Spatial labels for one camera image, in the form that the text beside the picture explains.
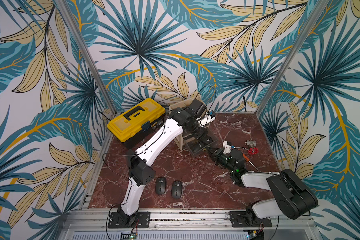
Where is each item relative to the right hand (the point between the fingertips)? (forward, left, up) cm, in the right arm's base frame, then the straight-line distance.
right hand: (205, 148), depth 85 cm
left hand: (+2, +4, +11) cm, 11 cm away
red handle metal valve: (+8, -32, -12) cm, 35 cm away
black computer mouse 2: (-19, +17, -11) cm, 27 cm away
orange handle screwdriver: (-1, -29, -13) cm, 32 cm away
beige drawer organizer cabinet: (+7, +15, -1) cm, 17 cm away
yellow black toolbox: (+13, +41, +4) cm, 43 cm away
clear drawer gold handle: (-5, +6, +16) cm, 18 cm away
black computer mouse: (-17, +26, -11) cm, 32 cm away
